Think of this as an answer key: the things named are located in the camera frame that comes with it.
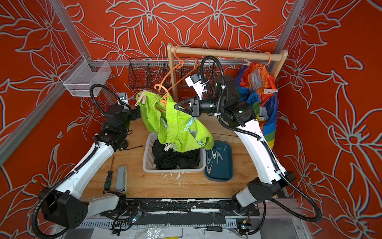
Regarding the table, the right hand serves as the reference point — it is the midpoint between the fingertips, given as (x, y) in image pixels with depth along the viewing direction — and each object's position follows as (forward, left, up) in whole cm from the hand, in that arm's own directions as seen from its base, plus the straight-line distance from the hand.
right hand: (177, 104), depth 53 cm
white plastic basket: (-5, +19, -43) cm, 47 cm away
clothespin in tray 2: (-5, -15, -47) cm, 50 cm away
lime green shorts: (-2, -1, -15) cm, 15 cm away
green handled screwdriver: (-13, +41, -45) cm, 62 cm away
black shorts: (-2, +11, -43) cm, 45 cm away
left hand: (+15, +29, -13) cm, 35 cm away
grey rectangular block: (-13, +32, -43) cm, 55 cm away
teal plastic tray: (-1, -22, -47) cm, 52 cm away
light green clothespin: (+4, -22, -46) cm, 52 cm away
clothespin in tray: (+3, -19, -46) cm, 50 cm away
